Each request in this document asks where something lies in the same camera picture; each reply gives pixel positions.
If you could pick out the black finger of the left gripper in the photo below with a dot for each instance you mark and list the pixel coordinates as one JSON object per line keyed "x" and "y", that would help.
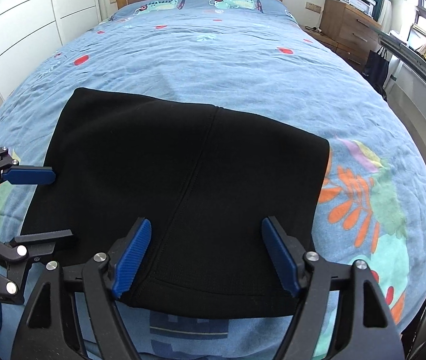
{"x": 37, "y": 246}

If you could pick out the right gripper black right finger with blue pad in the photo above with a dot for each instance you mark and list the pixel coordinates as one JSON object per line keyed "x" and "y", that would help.
{"x": 286, "y": 254}

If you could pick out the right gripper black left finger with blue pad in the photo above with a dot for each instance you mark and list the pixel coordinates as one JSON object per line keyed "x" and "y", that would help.
{"x": 126, "y": 256}

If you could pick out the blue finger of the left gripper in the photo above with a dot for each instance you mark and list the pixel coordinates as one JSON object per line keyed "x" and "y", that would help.
{"x": 29, "y": 175}

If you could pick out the black pants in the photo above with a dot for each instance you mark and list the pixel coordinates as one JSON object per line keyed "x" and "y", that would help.
{"x": 205, "y": 177}

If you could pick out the white wardrobe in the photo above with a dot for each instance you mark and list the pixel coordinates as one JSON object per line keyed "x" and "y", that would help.
{"x": 32, "y": 33}

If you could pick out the dark blue bag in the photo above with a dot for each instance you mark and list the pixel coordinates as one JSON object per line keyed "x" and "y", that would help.
{"x": 376, "y": 70}

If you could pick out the left dinosaur pillow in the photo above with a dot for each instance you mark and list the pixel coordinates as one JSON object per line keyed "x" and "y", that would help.
{"x": 149, "y": 7}

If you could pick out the dinosaur pillow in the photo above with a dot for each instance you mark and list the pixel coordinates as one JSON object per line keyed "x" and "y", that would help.
{"x": 149, "y": 7}
{"x": 266, "y": 7}

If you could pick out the wooden drawer dresser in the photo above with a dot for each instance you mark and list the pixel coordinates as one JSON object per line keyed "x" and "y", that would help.
{"x": 355, "y": 33}

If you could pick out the right dinosaur pillow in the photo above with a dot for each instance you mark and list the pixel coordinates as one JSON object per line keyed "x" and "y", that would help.
{"x": 266, "y": 7}

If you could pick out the metal rail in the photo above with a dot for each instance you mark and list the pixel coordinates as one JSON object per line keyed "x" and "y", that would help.
{"x": 411, "y": 58}

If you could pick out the wall socket plate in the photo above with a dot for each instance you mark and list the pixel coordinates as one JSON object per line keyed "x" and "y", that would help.
{"x": 313, "y": 7}

